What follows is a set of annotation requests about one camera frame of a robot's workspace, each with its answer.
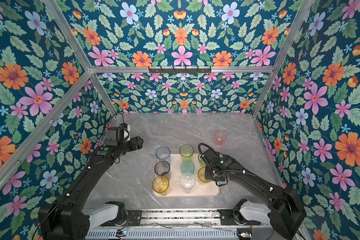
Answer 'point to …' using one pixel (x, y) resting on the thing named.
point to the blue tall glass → (163, 153)
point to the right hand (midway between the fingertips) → (208, 176)
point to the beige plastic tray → (200, 189)
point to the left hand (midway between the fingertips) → (138, 137)
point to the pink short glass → (220, 137)
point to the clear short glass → (187, 181)
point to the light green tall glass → (186, 152)
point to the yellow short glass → (201, 174)
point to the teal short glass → (187, 167)
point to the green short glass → (201, 163)
